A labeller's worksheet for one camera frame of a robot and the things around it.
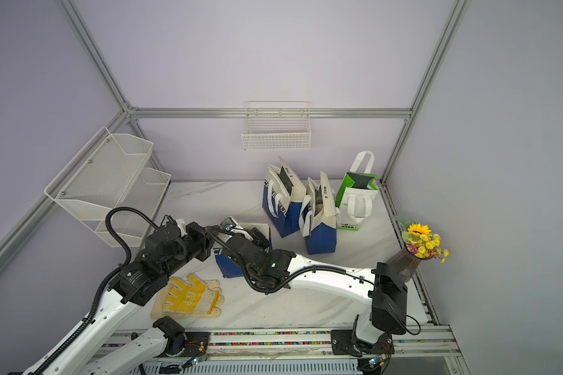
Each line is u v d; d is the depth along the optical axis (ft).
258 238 2.23
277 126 3.08
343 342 2.41
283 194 2.73
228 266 2.74
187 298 2.69
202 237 1.95
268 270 1.68
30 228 1.85
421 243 2.32
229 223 1.97
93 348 1.32
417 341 2.48
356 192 2.75
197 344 2.40
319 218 2.51
